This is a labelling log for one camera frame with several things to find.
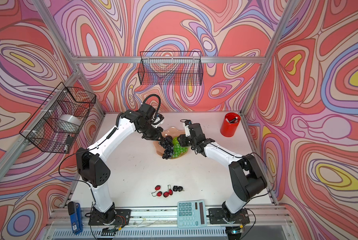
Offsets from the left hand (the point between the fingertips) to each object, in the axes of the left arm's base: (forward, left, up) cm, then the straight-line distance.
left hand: (164, 138), depth 81 cm
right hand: (+4, -9, -8) cm, 13 cm away
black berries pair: (-22, -6, -17) cm, 29 cm away
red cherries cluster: (-24, -1, -18) cm, 31 cm away
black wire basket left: (0, +54, +10) cm, 55 cm away
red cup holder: (+15, -41, -7) cm, 44 cm away
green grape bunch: (-1, -7, -13) cm, 15 cm away
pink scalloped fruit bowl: (+17, -2, -16) cm, 23 cm away
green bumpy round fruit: (+3, -6, -11) cm, 13 cm away
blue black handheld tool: (-33, +44, -15) cm, 57 cm away
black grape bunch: (-1, -1, -5) cm, 5 cm away
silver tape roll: (-1, +45, +14) cm, 47 cm away
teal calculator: (-34, -14, -17) cm, 41 cm away
